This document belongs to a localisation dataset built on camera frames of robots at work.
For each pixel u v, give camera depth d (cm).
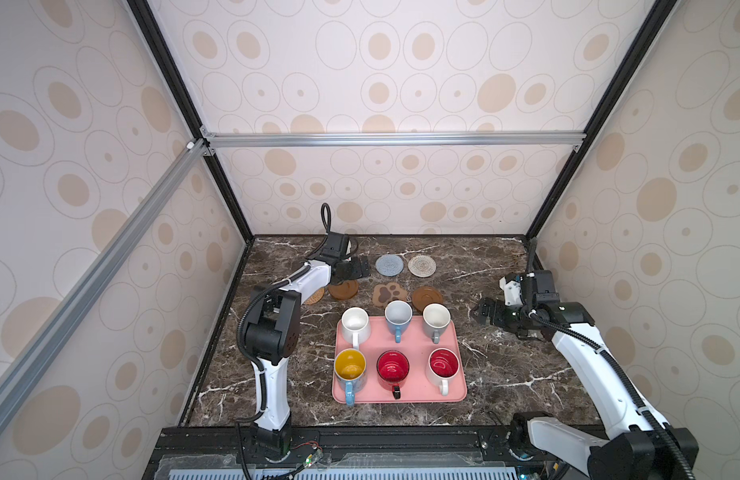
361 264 90
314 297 102
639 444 38
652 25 69
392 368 85
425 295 103
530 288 60
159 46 72
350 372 85
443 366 85
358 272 90
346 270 87
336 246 80
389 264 111
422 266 110
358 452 73
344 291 105
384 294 103
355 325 93
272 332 53
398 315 90
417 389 84
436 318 91
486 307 71
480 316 72
